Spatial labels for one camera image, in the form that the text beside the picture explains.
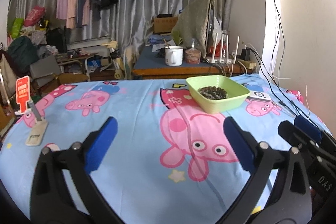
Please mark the cardboard box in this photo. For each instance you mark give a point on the cardboard box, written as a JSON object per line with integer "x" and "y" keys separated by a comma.
{"x": 164, "y": 25}

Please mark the beige power strip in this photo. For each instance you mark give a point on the beige power strip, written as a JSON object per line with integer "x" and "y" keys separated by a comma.
{"x": 248, "y": 64}

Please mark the black power adapter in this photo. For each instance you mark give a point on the black power adapter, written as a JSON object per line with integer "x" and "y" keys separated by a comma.
{"x": 245, "y": 54}

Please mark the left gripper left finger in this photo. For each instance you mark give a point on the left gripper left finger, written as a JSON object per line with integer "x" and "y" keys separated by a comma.
{"x": 50, "y": 199}

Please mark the white wifi router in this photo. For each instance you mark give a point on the white wifi router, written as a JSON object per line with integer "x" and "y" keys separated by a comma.
{"x": 220, "y": 52}

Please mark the covered computer monitor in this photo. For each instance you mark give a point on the covered computer monitor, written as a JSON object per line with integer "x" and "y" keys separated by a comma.
{"x": 197, "y": 25}

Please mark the red sign phone stand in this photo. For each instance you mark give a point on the red sign phone stand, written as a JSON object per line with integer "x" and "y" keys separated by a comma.
{"x": 26, "y": 107}

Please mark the blue cartoon pig bedsheet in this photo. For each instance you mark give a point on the blue cartoon pig bedsheet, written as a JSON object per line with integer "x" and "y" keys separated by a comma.
{"x": 170, "y": 161}

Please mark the white enamel mug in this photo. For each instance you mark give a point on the white enamel mug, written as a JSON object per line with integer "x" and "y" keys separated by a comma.
{"x": 174, "y": 56}

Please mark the wooden chair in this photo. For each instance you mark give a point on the wooden chair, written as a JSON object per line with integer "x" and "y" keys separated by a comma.
{"x": 7, "y": 112}

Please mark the white portable wifi device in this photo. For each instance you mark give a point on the white portable wifi device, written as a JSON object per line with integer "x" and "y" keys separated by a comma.
{"x": 258, "y": 96}

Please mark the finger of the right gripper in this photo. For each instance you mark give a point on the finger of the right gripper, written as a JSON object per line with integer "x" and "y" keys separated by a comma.
{"x": 300, "y": 142}
{"x": 320, "y": 137}

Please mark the dark green bundle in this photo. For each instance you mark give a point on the dark green bundle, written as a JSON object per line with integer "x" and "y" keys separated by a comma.
{"x": 23, "y": 53}

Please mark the bagged snack jar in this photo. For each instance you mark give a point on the bagged snack jar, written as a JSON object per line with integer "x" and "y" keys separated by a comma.
{"x": 192, "y": 54}

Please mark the green plastic basket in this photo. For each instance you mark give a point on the green plastic basket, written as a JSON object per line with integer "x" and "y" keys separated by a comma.
{"x": 216, "y": 93}

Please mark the green bag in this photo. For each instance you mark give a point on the green bag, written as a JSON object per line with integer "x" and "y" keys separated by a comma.
{"x": 16, "y": 27}

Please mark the red bag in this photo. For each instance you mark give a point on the red bag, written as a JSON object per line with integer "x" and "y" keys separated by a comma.
{"x": 34, "y": 16}

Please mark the wooden desk blue top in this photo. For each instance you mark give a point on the wooden desk blue top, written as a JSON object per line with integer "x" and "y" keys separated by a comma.
{"x": 149, "y": 67}

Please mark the pink hanging dress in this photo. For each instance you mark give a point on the pink hanging dress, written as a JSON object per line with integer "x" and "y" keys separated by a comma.
{"x": 62, "y": 13}

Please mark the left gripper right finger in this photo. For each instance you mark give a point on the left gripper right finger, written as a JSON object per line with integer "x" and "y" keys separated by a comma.
{"x": 289, "y": 200}

